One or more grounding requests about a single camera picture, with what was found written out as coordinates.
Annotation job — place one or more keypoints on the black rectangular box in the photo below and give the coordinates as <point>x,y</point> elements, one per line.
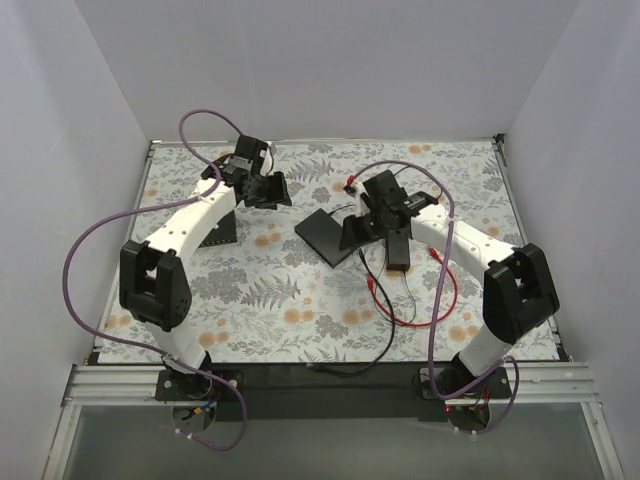
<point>322,233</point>

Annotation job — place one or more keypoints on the black network switch with ports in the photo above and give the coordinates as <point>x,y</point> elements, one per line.
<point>224,233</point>

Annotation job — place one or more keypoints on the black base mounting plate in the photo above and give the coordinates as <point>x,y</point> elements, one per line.
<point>278,391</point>

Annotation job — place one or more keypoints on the aluminium frame rail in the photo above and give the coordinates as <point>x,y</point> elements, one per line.
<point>540,382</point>

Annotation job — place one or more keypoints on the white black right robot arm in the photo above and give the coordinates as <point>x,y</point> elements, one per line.
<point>518,292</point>

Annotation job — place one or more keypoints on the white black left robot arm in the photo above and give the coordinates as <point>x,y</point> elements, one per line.
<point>153,285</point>

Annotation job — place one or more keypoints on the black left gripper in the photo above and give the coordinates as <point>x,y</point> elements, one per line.
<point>275,187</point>

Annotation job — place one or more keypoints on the floral patterned table mat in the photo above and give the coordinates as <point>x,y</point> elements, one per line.
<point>270,298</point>

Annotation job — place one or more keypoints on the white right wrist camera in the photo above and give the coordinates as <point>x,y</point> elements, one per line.
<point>356,190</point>

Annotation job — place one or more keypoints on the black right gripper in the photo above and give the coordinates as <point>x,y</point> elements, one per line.
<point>363,230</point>

